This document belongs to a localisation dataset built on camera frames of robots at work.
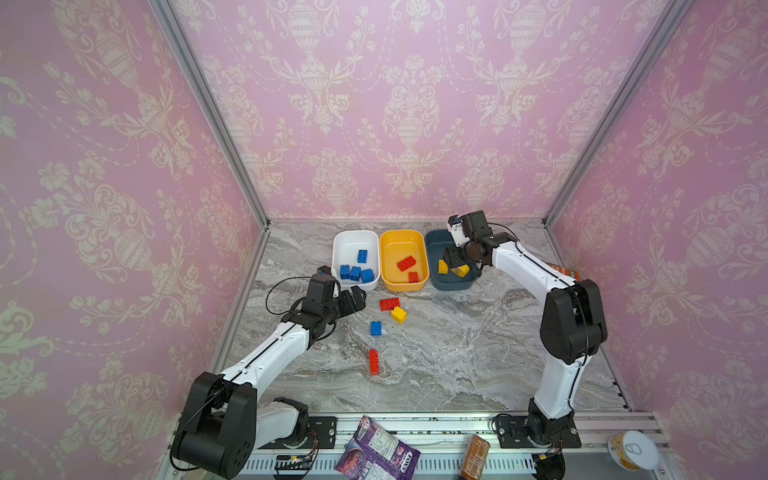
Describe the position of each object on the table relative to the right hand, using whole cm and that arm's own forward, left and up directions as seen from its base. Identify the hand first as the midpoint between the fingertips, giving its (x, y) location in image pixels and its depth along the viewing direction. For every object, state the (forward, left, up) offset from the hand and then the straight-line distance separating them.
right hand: (456, 252), depth 96 cm
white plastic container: (+13, +38, -10) cm, 42 cm away
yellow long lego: (-1, -3, -9) cm, 10 cm away
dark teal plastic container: (+12, +4, -8) cm, 15 cm away
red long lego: (+4, +16, -10) cm, 19 cm away
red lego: (-12, +22, -11) cm, 28 cm away
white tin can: (-54, -32, -8) cm, 63 cm away
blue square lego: (+1, +37, -9) cm, 38 cm away
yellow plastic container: (+14, +19, -11) cm, 26 cm away
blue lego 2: (0, +30, -10) cm, 31 cm away
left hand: (-15, +32, -1) cm, 35 cm away
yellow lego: (-16, +19, -10) cm, 27 cm away
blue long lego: (+8, +32, -10) cm, 34 cm away
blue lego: (0, +34, -9) cm, 35 cm away
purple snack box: (-52, +27, -10) cm, 59 cm away
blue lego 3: (-19, +27, -12) cm, 35 cm away
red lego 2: (-30, +27, -10) cm, 42 cm away
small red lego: (-2, +14, -11) cm, 18 cm away
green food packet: (-3, -43, -12) cm, 45 cm away
